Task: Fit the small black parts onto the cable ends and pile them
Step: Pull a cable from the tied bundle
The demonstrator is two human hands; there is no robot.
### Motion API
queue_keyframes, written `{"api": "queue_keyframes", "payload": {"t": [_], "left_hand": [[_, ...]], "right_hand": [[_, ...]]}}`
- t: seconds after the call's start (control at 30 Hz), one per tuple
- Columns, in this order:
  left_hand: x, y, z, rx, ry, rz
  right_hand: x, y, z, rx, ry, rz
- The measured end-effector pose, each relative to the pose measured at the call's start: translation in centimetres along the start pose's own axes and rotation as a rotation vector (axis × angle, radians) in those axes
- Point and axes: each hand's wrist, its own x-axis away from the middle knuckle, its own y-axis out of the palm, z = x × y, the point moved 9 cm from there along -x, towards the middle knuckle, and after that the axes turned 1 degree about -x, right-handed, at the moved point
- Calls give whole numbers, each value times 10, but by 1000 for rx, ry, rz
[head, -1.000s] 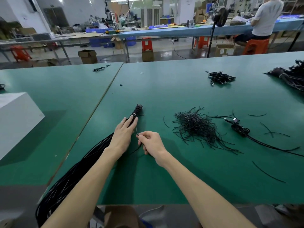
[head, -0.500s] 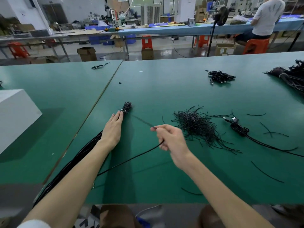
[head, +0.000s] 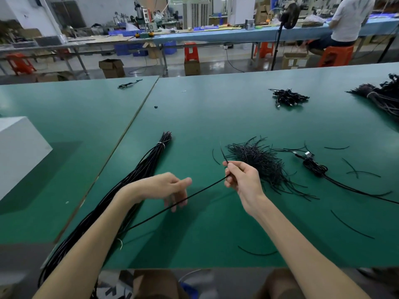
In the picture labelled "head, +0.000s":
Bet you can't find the person's left hand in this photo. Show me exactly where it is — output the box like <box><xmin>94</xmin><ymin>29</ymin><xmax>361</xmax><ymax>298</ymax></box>
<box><xmin>121</xmin><ymin>172</ymin><xmax>193</xmax><ymax>213</ymax></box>

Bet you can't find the pile of black wire ties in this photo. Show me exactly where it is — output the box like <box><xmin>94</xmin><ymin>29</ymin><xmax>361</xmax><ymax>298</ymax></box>
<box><xmin>223</xmin><ymin>137</ymin><xmax>319</xmax><ymax>201</ymax></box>

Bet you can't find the person's right hand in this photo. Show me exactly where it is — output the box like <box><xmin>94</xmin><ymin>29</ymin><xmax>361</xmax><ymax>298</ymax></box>
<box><xmin>222</xmin><ymin>160</ymin><xmax>270</xmax><ymax>217</ymax></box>

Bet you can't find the black tripod stand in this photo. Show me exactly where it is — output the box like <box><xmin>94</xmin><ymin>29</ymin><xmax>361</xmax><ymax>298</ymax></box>
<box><xmin>377</xmin><ymin>22</ymin><xmax>399</xmax><ymax>63</ymax></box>

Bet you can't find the small cable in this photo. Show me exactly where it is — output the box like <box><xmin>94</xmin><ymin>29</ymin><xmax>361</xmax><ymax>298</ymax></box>
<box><xmin>118</xmin><ymin>79</ymin><xmax>143</xmax><ymax>90</ymax></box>

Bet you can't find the open cardboard box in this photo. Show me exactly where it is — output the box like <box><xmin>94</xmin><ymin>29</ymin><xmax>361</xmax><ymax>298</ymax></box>
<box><xmin>99</xmin><ymin>58</ymin><xmax>126</xmax><ymax>79</ymax></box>

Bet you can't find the black fan on stand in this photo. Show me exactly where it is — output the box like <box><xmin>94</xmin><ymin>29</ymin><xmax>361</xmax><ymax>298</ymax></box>
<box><xmin>270</xmin><ymin>3</ymin><xmax>301</xmax><ymax>71</ymax></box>

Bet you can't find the large white box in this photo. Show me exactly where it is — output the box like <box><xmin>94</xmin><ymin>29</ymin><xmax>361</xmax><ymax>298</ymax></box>
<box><xmin>0</xmin><ymin>116</ymin><xmax>54</xmax><ymax>201</ymax></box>

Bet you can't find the person's left forearm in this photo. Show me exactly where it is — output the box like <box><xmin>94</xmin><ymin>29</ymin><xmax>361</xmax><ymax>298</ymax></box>
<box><xmin>32</xmin><ymin>186</ymin><xmax>141</xmax><ymax>299</ymax></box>

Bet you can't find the person's right forearm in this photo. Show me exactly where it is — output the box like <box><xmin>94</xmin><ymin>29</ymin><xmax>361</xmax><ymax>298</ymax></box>
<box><xmin>249</xmin><ymin>197</ymin><xmax>372</xmax><ymax>299</ymax></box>

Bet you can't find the orange plastic stool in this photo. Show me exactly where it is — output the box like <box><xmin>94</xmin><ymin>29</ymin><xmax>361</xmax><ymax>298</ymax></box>
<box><xmin>257</xmin><ymin>42</ymin><xmax>275</xmax><ymax>59</ymax></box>
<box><xmin>6</xmin><ymin>53</ymin><xmax>36</xmax><ymax>76</ymax></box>
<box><xmin>319</xmin><ymin>45</ymin><xmax>354</xmax><ymax>67</ymax></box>

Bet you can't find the red plastic stool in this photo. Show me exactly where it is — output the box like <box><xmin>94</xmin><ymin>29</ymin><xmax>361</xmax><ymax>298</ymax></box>
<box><xmin>184</xmin><ymin>42</ymin><xmax>200</xmax><ymax>63</ymax></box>

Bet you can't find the blue plastic item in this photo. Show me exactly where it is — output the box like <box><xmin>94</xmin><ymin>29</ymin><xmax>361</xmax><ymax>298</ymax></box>
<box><xmin>181</xmin><ymin>282</ymin><xmax>202</xmax><ymax>299</ymax></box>

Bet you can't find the large heap of black cables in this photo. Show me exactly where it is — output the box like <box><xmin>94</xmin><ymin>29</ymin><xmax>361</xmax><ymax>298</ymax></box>
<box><xmin>347</xmin><ymin>73</ymin><xmax>399</xmax><ymax>119</ymax></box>

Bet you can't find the small pile of knotted cables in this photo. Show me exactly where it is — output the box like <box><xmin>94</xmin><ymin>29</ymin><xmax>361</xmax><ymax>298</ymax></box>
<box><xmin>269</xmin><ymin>88</ymin><xmax>310</xmax><ymax>110</ymax></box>

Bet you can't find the long black cable bundle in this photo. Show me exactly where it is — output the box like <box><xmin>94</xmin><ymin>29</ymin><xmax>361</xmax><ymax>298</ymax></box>
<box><xmin>39</xmin><ymin>132</ymin><xmax>172</xmax><ymax>290</ymax></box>

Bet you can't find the small cardboard box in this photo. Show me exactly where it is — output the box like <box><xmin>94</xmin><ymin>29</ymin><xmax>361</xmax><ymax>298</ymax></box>
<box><xmin>185</xmin><ymin>60</ymin><xmax>202</xmax><ymax>76</ymax></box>

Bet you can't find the long blue workbench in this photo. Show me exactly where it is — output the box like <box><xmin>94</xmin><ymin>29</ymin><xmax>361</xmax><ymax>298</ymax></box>
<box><xmin>134</xmin><ymin>18</ymin><xmax>399</xmax><ymax>46</ymax></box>

